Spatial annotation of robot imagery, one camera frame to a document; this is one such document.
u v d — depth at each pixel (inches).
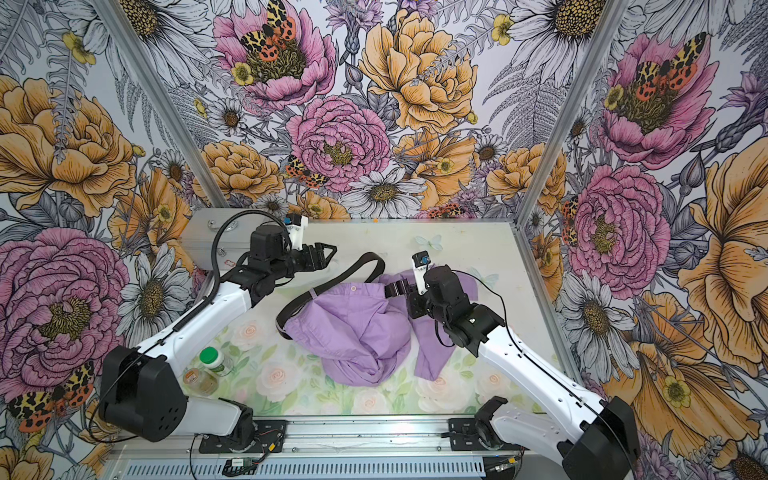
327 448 28.9
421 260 26.1
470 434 29.2
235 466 28.7
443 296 22.4
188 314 19.3
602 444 14.9
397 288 32.7
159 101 33.7
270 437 28.9
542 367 18.0
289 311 31.4
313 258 28.6
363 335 33.4
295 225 28.7
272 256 25.9
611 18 28.4
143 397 16.4
